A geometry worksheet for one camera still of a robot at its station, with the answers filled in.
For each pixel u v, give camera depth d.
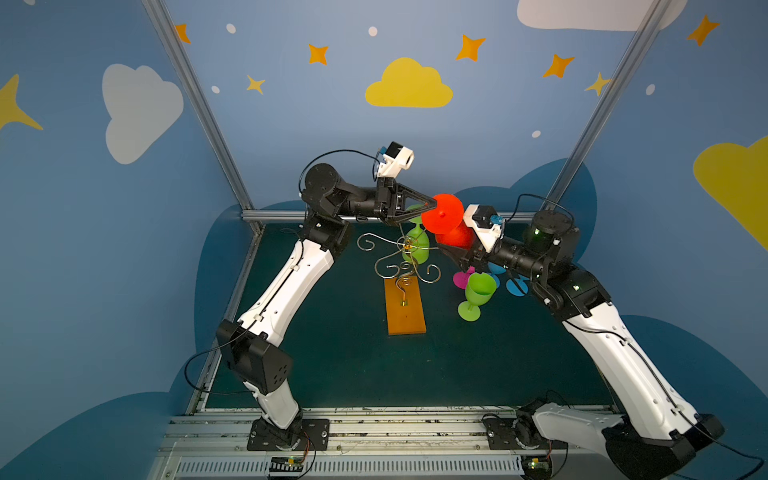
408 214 0.52
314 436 0.75
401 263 0.80
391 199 0.51
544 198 0.39
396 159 0.53
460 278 1.07
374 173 0.56
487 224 0.48
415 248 0.74
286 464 0.73
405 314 0.96
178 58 0.75
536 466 0.73
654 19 0.70
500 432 0.75
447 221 0.50
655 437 0.39
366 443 0.73
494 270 0.55
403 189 0.52
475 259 0.53
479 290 0.90
